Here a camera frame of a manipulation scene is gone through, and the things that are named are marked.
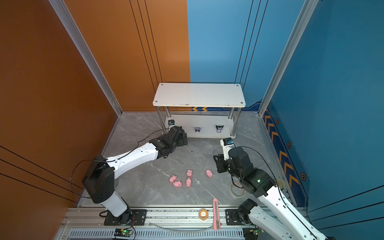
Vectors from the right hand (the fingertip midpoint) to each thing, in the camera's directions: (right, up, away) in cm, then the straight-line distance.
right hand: (214, 156), depth 71 cm
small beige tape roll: (-6, -31, +2) cm, 32 cm away
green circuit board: (-44, -36, 0) cm, 57 cm away
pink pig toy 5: (-1, -13, +15) cm, 20 cm away
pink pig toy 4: (-13, -17, +12) cm, 24 cm away
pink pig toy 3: (-13, -13, +15) cm, 24 cm away
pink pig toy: (-22, -16, +13) cm, 30 cm away
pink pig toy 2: (-19, -18, +12) cm, 28 cm away
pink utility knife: (+1, -30, +3) cm, 30 cm away
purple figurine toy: (-8, +12, +26) cm, 30 cm away
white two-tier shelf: (-3, +28, +53) cm, 60 cm away
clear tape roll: (+14, -21, +11) cm, 27 cm away
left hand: (-18, +9, +16) cm, 26 cm away
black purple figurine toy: (+6, +13, +25) cm, 29 cm away
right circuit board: (+17, -36, -1) cm, 40 cm away
